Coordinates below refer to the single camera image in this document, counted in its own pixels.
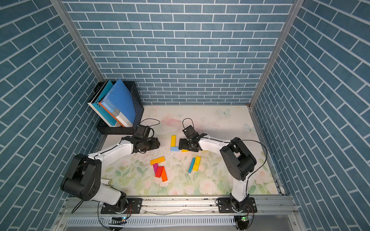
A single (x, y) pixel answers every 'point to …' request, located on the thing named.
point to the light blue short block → (175, 148)
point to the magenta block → (155, 167)
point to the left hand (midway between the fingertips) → (160, 144)
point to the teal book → (99, 107)
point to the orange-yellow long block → (158, 160)
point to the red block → (159, 171)
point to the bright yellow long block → (196, 164)
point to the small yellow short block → (184, 150)
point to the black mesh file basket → (103, 125)
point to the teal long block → (191, 165)
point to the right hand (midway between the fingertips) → (184, 146)
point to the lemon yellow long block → (204, 151)
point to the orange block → (164, 175)
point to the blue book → (121, 103)
